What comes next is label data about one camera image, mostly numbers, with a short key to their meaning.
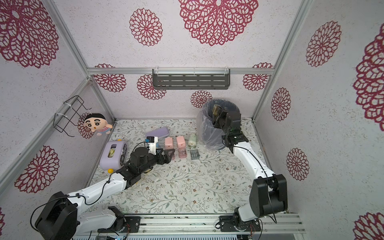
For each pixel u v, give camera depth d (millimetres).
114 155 897
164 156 715
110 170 872
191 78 918
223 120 705
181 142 977
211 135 881
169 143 973
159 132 1124
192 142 973
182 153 1007
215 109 813
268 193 438
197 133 1058
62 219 404
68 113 778
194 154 1001
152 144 715
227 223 733
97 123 919
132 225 735
